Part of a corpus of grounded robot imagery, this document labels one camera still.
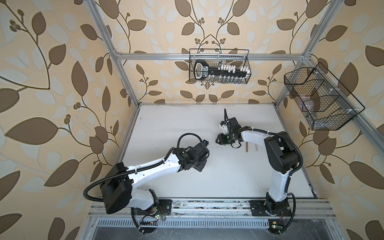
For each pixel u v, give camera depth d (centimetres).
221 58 91
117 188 41
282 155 51
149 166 47
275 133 55
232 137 75
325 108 74
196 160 63
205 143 73
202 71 84
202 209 75
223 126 92
